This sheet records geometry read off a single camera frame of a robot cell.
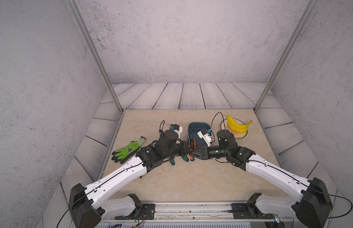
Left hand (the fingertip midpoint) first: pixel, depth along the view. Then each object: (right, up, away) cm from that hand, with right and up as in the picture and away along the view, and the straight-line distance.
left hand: (195, 147), depth 69 cm
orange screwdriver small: (-1, -4, -1) cm, 5 cm away
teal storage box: (+2, +7, +35) cm, 36 cm away
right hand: (-2, -4, 0) cm, 4 cm away
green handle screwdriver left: (-12, -13, +19) cm, 26 cm away
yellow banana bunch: (+36, +7, +35) cm, 51 cm away
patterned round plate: (+27, +9, +40) cm, 49 cm away
